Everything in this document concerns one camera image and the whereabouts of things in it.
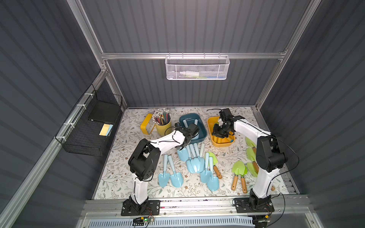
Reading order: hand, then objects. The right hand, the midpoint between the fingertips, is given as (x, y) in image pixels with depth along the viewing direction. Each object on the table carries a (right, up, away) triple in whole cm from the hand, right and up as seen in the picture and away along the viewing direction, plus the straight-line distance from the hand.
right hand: (213, 134), depth 95 cm
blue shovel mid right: (-7, -23, -10) cm, 26 cm away
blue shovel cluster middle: (-20, -13, -4) cm, 24 cm away
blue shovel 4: (-19, +7, +12) cm, 23 cm away
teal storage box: (-15, +11, +14) cm, 24 cm away
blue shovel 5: (-3, -27, -13) cm, 30 cm away
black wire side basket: (-74, +4, -16) cm, 75 cm away
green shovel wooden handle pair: (+14, -20, -10) cm, 26 cm away
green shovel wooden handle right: (+15, -27, -14) cm, 34 cm away
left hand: (-20, -5, -2) cm, 21 cm away
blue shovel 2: (-24, -25, -12) cm, 36 cm away
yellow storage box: (+3, -4, +2) cm, 6 cm away
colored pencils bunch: (-35, +12, -1) cm, 37 cm away
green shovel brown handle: (0, -16, -5) cm, 16 cm away
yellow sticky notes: (-62, +4, -19) cm, 65 cm away
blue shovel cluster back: (-11, -17, -8) cm, 22 cm away
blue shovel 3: (-11, +8, +14) cm, 19 cm away
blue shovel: (-32, -25, -10) cm, 42 cm away
